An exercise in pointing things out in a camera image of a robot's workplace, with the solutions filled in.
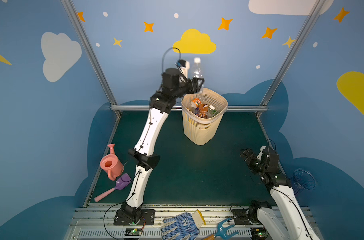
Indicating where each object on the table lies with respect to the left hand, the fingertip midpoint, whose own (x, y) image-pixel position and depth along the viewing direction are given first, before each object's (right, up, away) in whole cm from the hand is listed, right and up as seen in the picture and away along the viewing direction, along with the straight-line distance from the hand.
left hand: (199, 78), depth 69 cm
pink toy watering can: (-46, -44, +11) cm, 65 cm away
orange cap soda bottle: (+1, -7, +26) cm, 27 cm away
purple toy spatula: (-43, -55, +16) cm, 72 cm away
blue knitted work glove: (-6, -71, +2) cm, 72 cm away
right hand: (+27, -38, +12) cm, 48 cm away
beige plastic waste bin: (+4, -26, +19) cm, 32 cm away
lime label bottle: (+11, -11, +24) cm, 29 cm away
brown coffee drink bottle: (+5, -13, +21) cm, 25 cm away
